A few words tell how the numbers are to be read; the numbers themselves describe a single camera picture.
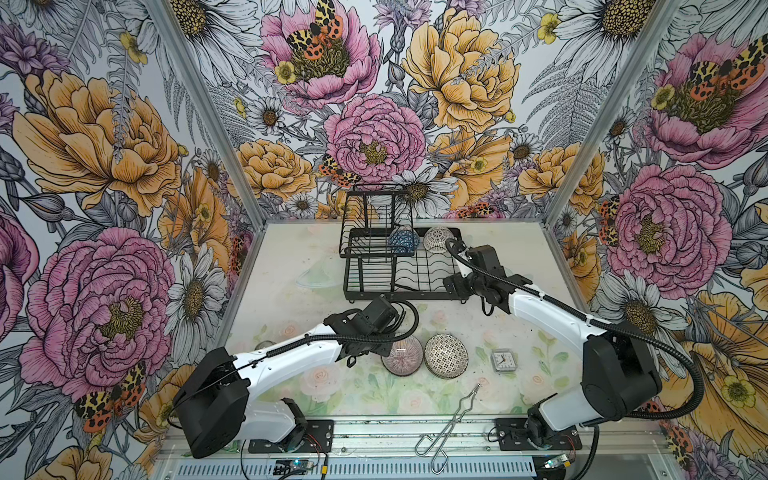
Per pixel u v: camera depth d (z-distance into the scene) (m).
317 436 0.74
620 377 0.44
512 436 0.74
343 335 0.59
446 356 0.85
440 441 0.75
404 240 1.12
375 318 0.64
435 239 1.12
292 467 0.71
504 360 0.85
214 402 0.41
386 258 0.86
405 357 0.85
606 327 0.46
